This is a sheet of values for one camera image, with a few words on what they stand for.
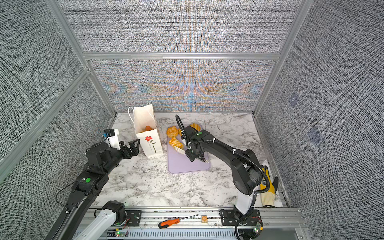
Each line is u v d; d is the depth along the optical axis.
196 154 0.76
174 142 0.98
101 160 0.51
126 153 0.62
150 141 0.83
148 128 1.00
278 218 0.75
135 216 0.73
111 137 0.60
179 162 0.91
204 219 0.73
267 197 0.77
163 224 0.70
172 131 1.02
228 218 0.72
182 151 0.86
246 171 0.48
